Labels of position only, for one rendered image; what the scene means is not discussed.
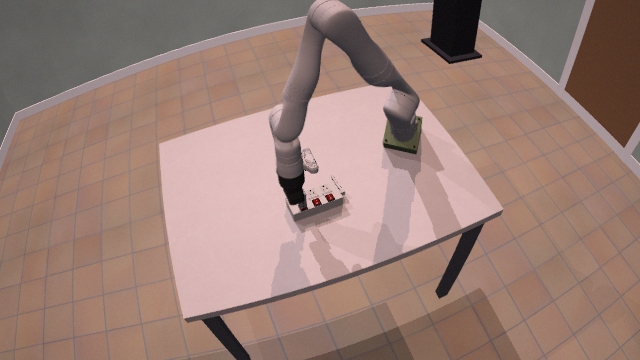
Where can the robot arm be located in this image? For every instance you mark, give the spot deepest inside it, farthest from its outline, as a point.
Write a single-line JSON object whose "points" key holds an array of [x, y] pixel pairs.
{"points": [[339, 24]]}

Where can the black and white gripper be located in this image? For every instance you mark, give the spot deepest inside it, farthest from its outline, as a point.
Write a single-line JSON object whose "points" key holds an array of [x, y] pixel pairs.
{"points": [[292, 178]]}

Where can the white power strip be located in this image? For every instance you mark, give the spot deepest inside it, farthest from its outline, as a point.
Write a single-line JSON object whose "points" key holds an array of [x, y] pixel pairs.
{"points": [[319, 199]]}

